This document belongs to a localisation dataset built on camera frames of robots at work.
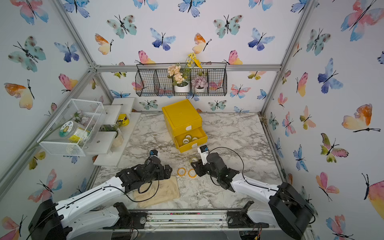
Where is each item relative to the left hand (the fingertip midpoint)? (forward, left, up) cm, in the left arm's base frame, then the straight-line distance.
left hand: (167, 169), depth 81 cm
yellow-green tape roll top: (+4, -14, +2) cm, 15 cm away
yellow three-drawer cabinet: (+22, -9, +12) cm, 27 cm away
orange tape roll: (+2, -7, -9) cm, 11 cm away
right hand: (+3, -15, +3) cm, 16 cm away
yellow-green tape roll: (+17, -9, +1) cm, 20 cm away
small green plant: (+27, +36, +3) cm, 46 cm away
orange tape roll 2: (+1, -13, -9) cm, 15 cm away
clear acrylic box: (+23, +43, +21) cm, 53 cm away
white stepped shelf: (+25, +37, +2) cm, 44 cm away
